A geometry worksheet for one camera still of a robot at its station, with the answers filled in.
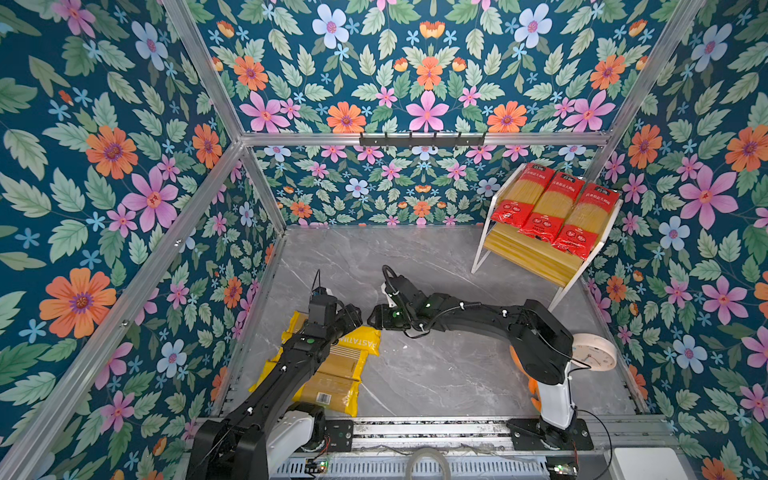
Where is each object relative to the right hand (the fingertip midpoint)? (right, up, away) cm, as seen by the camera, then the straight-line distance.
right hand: (372, 319), depth 85 cm
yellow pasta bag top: (-7, -8, +3) cm, 11 cm away
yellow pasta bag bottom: (-10, -17, -5) cm, 20 cm away
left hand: (-4, +4, -1) cm, 5 cm away
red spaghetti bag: (+38, +31, -9) cm, 50 cm away
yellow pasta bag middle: (-10, -13, -1) cm, 16 cm away
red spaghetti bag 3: (+55, +27, -12) cm, 63 cm away
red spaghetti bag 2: (+45, +27, -12) cm, 54 cm away
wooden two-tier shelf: (+51, +18, +5) cm, 54 cm away
